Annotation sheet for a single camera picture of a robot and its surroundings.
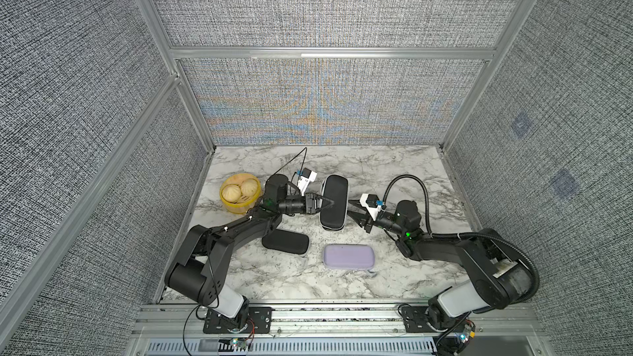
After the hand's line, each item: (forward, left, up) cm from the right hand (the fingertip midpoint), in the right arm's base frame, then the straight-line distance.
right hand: (348, 199), depth 81 cm
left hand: (-3, +4, +2) cm, 5 cm away
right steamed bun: (+12, +37, -11) cm, 41 cm away
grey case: (-14, 0, -13) cm, 19 cm away
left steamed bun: (+10, +43, -11) cm, 46 cm away
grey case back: (-7, +5, 0) cm, 8 cm away
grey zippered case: (-9, +21, -14) cm, 27 cm away
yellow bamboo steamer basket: (+7, +39, -15) cm, 42 cm away
